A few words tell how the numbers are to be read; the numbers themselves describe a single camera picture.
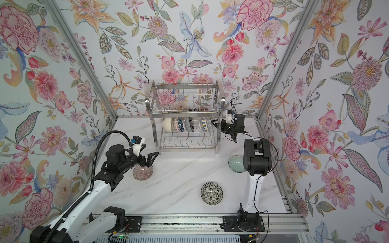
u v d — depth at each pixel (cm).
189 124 101
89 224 55
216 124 98
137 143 67
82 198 48
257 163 57
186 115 118
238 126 83
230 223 73
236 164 92
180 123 110
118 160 61
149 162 71
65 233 40
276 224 75
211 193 84
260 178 58
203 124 101
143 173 90
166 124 101
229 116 95
